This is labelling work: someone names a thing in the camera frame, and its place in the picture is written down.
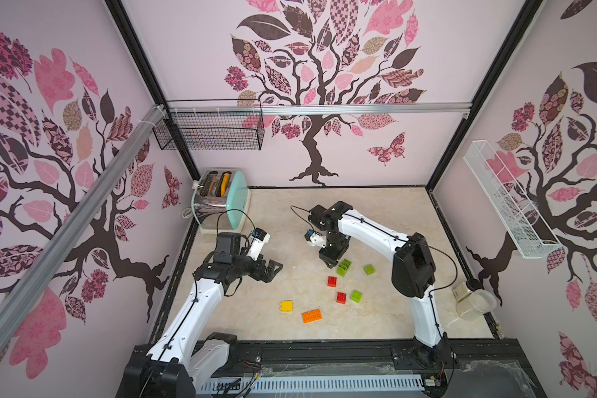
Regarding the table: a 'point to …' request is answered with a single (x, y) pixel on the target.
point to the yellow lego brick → (287, 306)
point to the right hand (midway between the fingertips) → (336, 260)
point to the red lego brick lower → (342, 298)
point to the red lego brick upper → (332, 281)
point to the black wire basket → (214, 125)
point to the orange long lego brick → (312, 316)
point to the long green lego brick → (342, 268)
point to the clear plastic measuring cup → (472, 305)
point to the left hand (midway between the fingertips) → (268, 266)
